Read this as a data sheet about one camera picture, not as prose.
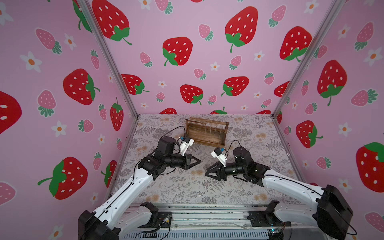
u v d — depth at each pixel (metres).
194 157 0.67
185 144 0.66
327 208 0.40
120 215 0.43
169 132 1.13
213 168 0.74
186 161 0.61
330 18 0.72
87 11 0.69
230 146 1.05
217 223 0.73
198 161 0.70
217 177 0.66
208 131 1.17
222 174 0.64
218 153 0.67
